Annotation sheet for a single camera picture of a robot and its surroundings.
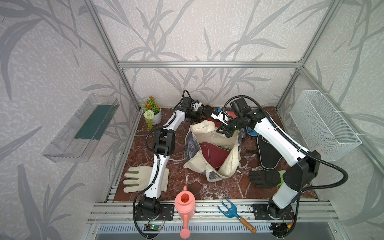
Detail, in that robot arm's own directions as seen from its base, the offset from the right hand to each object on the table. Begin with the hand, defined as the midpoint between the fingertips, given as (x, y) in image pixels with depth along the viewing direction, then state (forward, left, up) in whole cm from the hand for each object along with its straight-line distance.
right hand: (218, 128), depth 79 cm
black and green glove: (-20, -28, -22) cm, 40 cm away
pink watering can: (-34, +16, -11) cm, 39 cm away
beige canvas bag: (-1, +7, -1) cm, 7 cm away
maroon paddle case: (-5, +1, -19) cm, 20 cm away
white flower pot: (+22, +40, -15) cm, 48 cm away
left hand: (+21, +5, -14) cm, 26 cm away
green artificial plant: (+24, +44, -9) cm, 51 cm away
